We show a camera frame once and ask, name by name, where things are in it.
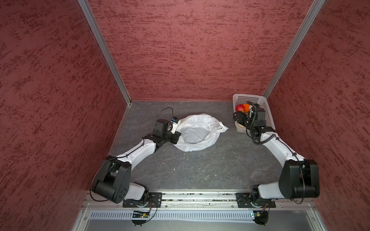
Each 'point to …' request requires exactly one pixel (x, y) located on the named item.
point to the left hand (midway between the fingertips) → (179, 136)
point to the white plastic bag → (199, 132)
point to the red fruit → (240, 107)
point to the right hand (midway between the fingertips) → (237, 118)
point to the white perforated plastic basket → (238, 98)
